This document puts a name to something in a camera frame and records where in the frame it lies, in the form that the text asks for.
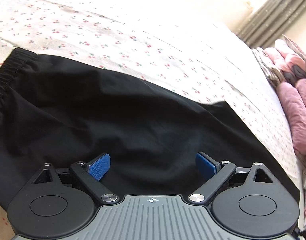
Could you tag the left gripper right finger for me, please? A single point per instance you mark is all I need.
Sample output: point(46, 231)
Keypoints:
point(217, 176)

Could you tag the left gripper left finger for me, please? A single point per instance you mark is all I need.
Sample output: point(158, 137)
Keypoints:
point(88, 175)

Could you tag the black pants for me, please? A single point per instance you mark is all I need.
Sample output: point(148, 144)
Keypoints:
point(60, 111)

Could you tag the purple folded duvet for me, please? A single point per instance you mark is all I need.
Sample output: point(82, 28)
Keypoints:
point(295, 112)

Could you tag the striped folded cloth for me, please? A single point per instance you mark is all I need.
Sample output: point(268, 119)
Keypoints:
point(272, 74)

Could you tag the pink folded blanket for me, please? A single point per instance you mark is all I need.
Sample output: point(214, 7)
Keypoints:
point(288, 59)

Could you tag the cherry print bed sheet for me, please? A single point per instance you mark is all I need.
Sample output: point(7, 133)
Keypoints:
point(206, 66)

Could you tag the grey curtain right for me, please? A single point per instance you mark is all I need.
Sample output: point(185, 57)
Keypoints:
point(259, 25)

